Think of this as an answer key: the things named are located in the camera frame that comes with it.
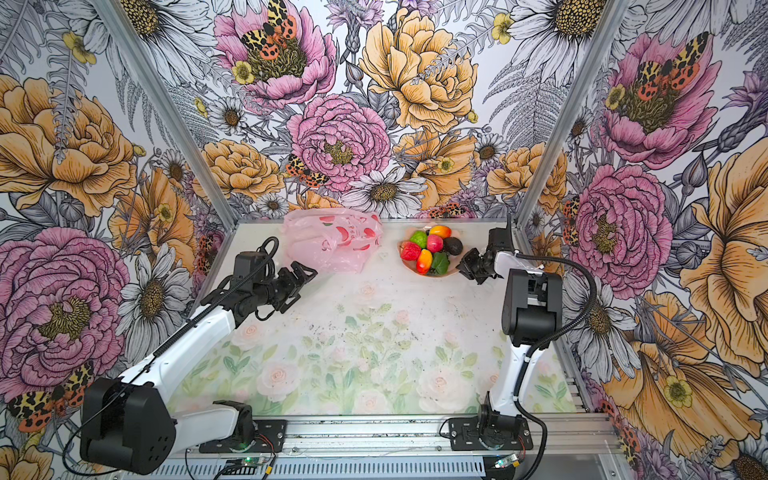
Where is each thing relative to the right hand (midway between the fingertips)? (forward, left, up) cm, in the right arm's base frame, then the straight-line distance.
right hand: (456, 271), depth 100 cm
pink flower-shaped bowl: (+6, 0, -2) cm, 6 cm away
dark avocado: (+10, 0, +2) cm, 10 cm away
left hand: (-13, +44, +11) cm, 47 cm away
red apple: (+6, +15, +3) cm, 17 cm away
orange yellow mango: (+17, +2, +1) cm, 17 cm away
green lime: (+13, +11, +2) cm, 17 cm away
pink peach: (+9, +6, +4) cm, 12 cm away
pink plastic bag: (+9, +40, +7) cm, 41 cm away
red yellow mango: (+4, +10, +1) cm, 11 cm away
